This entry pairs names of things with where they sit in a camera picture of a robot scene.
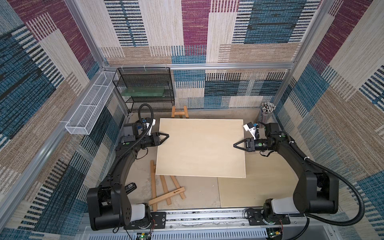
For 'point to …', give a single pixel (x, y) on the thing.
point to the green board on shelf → (143, 91)
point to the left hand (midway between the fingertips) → (168, 136)
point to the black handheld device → (130, 187)
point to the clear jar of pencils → (266, 112)
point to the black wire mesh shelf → (144, 84)
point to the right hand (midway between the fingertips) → (236, 148)
